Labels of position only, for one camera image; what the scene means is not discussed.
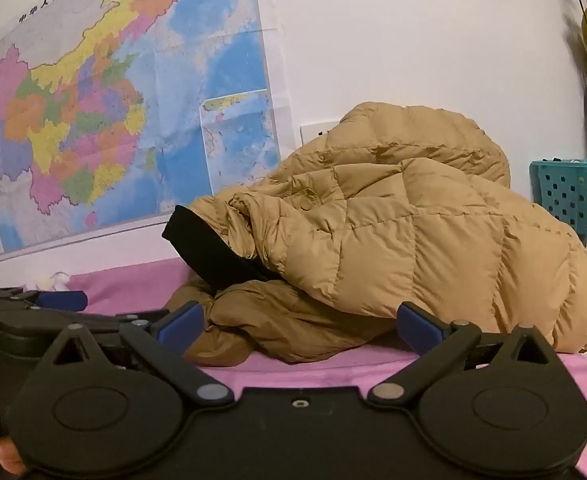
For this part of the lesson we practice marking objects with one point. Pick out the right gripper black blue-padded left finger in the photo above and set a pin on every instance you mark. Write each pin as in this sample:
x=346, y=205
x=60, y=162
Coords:
x=160, y=346

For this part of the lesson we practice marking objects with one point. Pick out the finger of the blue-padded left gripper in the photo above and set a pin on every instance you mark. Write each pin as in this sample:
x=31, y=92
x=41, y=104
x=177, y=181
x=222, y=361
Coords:
x=67, y=300

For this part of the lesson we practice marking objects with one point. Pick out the colourful wall map poster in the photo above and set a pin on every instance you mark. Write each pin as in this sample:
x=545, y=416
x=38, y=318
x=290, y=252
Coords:
x=113, y=112

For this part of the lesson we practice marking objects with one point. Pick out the tan quilted down jacket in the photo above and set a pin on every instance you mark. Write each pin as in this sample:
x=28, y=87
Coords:
x=395, y=204

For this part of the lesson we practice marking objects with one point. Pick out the pink bed sheet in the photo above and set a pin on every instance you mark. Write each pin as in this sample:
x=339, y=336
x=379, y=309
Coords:
x=148, y=286

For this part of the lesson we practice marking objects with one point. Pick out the teal perforated plastic basket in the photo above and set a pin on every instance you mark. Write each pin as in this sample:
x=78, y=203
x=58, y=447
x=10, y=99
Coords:
x=560, y=187

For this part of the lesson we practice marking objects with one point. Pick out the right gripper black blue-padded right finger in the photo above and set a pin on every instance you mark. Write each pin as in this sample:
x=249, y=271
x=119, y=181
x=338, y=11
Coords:
x=440, y=347

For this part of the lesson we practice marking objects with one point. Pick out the white wall socket plate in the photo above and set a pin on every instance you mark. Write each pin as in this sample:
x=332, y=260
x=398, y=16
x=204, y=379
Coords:
x=314, y=130

